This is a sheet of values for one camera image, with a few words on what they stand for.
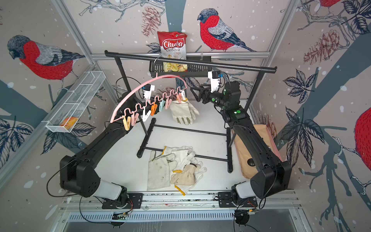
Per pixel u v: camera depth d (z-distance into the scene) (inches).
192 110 33.1
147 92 26.1
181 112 32.7
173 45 32.1
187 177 30.6
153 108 25.0
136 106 21.7
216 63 19.2
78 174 16.2
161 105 26.4
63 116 28.0
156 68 37.4
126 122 21.4
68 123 25.5
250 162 34.4
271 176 15.3
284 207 28.0
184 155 33.8
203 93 23.6
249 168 33.2
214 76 22.9
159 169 32.9
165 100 26.9
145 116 24.2
